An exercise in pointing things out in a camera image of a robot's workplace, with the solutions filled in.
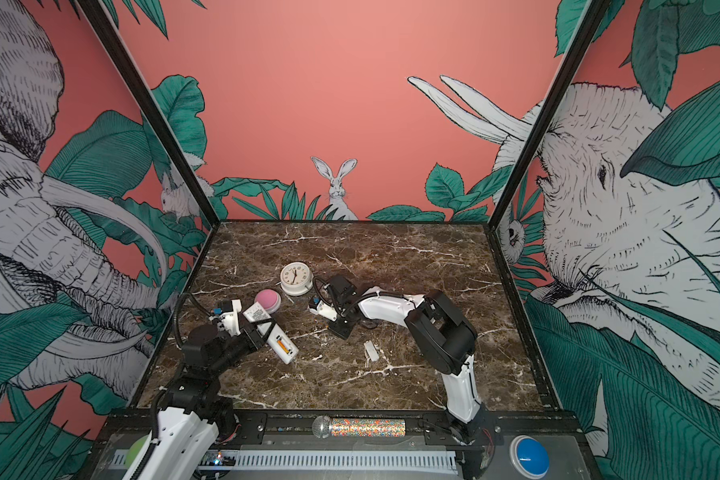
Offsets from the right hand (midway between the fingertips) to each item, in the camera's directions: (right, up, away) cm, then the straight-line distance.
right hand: (331, 326), depth 90 cm
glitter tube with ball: (+1, -20, -19) cm, 27 cm away
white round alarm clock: (-13, +14, +8) cm, 20 cm away
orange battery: (-11, -2, -12) cm, 17 cm away
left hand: (-13, +5, -13) cm, 19 cm away
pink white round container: (-21, +7, +6) cm, 23 cm away
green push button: (-44, -24, -21) cm, 54 cm away
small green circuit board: (-24, -27, -20) cm, 41 cm away
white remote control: (-18, +7, -14) cm, 24 cm away
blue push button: (+50, -26, -20) cm, 60 cm away
